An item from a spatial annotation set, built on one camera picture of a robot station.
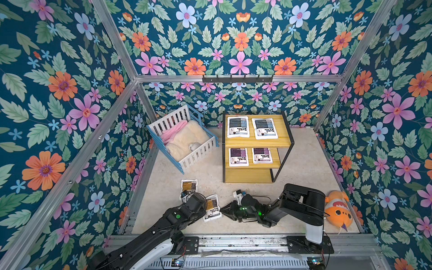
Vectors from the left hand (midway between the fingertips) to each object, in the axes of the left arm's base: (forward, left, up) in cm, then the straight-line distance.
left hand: (207, 210), depth 83 cm
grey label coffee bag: (+21, -28, +34) cm, 49 cm away
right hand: (-2, -6, +2) cm, 7 cm away
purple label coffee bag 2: (+19, -29, +18) cm, 39 cm away
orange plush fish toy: (-7, -60, +8) cm, 61 cm away
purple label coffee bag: (+19, -17, +18) cm, 31 cm away
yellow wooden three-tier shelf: (+14, -23, +33) cm, 42 cm away
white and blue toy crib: (+59, +12, +14) cm, 62 cm away
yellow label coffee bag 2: (-1, -3, +1) cm, 3 cm away
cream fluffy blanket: (+47, +9, +8) cm, 49 cm away
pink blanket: (+44, +24, +10) cm, 51 cm away
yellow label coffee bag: (+14, +9, +1) cm, 16 cm away
